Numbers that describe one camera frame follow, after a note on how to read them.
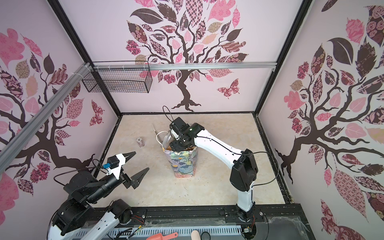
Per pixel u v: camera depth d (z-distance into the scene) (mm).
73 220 416
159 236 679
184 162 744
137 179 520
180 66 918
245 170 455
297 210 761
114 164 467
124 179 503
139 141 972
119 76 947
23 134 541
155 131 1067
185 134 574
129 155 584
